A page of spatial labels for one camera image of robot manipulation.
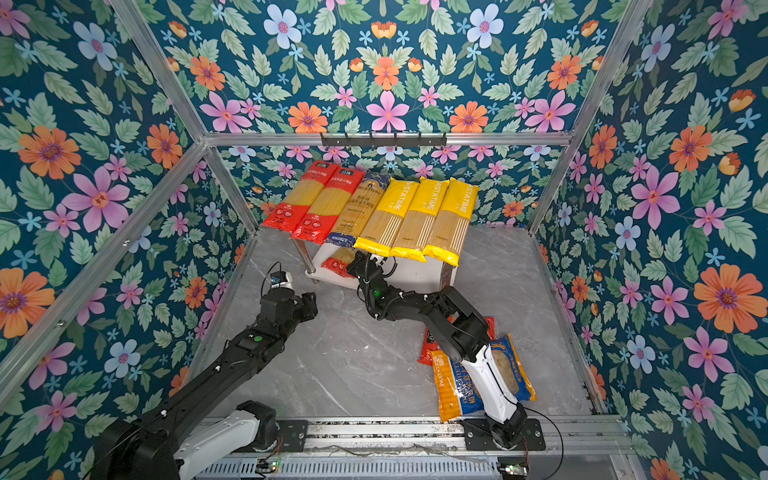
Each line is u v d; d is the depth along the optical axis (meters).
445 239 0.67
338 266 0.95
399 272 0.84
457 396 0.76
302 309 0.74
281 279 0.72
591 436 0.75
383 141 0.92
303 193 0.78
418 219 0.72
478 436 0.73
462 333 0.57
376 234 0.69
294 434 0.74
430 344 0.86
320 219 0.72
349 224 0.70
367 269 0.71
